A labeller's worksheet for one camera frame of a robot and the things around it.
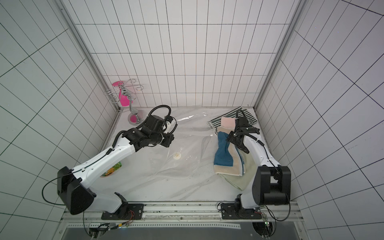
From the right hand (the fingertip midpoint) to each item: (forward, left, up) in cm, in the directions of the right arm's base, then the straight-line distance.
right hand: (237, 141), depth 88 cm
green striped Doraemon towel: (+19, +13, -7) cm, 24 cm away
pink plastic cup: (+23, +75, +10) cm, 79 cm away
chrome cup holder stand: (+23, +74, -8) cm, 78 cm away
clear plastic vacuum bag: (-17, +32, -10) cm, 38 cm away
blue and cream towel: (-10, +5, -5) cm, 12 cm away
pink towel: (+20, +3, -7) cm, 22 cm away
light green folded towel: (-21, -1, -8) cm, 23 cm away
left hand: (-8, +39, +9) cm, 40 cm away
